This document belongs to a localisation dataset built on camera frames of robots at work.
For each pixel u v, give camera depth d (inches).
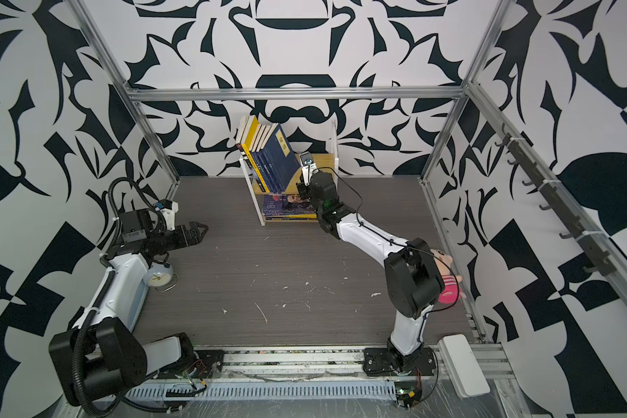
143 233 24.7
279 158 33.3
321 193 25.3
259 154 29.9
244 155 29.9
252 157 29.9
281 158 33.5
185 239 28.7
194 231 29.4
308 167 27.6
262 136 31.1
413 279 18.8
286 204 39.0
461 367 27.9
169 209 29.6
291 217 39.8
